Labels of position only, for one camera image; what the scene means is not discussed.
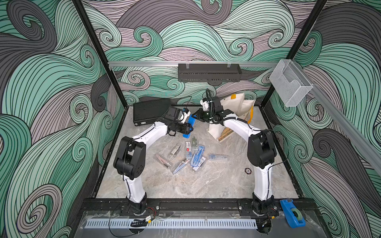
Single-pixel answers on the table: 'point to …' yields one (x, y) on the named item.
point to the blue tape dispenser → (293, 215)
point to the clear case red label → (188, 149)
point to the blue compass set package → (198, 155)
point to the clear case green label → (194, 143)
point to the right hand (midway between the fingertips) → (190, 116)
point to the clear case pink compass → (162, 160)
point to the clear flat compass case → (219, 157)
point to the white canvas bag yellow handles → (243, 110)
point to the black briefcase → (146, 111)
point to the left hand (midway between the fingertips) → (189, 126)
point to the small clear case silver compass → (175, 150)
